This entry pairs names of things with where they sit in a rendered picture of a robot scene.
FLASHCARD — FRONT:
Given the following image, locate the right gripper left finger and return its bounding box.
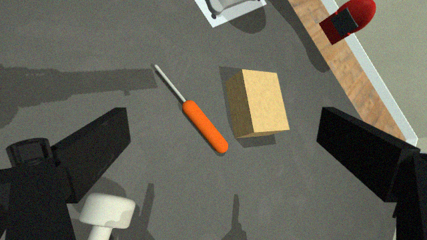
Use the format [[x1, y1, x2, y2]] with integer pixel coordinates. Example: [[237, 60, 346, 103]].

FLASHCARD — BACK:
[[0, 107, 131, 240]]

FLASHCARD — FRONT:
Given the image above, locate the tan rectangular box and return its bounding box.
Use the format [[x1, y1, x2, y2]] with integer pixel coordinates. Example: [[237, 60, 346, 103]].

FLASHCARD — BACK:
[[225, 69, 290, 139]]

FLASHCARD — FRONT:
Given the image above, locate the white door knob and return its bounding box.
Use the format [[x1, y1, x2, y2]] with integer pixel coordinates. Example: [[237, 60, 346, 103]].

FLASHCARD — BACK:
[[79, 192, 135, 240]]

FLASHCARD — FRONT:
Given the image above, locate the orange-handled screwdriver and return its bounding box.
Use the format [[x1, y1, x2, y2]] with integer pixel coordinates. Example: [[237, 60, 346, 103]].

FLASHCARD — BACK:
[[154, 65, 228, 153]]

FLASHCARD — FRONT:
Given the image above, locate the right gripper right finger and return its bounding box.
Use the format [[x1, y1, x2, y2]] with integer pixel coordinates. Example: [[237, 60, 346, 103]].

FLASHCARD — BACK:
[[316, 107, 427, 240]]

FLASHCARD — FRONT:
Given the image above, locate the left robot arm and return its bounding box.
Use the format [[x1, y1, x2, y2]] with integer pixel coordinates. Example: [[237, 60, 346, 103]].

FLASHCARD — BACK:
[[205, 0, 255, 15]]

